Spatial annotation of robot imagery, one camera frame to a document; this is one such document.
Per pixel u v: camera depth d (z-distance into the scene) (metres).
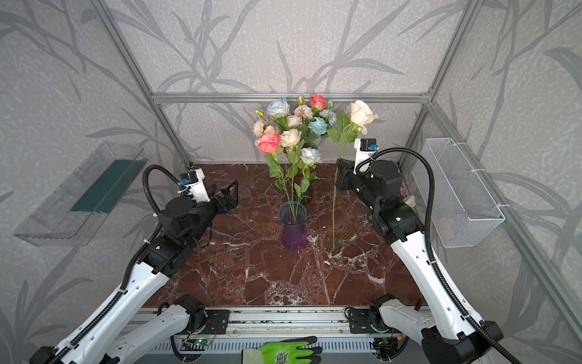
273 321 0.75
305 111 0.81
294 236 0.86
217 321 0.73
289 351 0.67
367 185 0.54
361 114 0.58
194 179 0.57
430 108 0.95
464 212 0.60
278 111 0.73
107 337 0.41
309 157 0.71
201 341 0.70
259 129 0.82
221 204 0.60
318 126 0.83
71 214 0.64
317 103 0.86
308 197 0.76
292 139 0.69
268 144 0.64
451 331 0.36
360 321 0.73
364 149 0.53
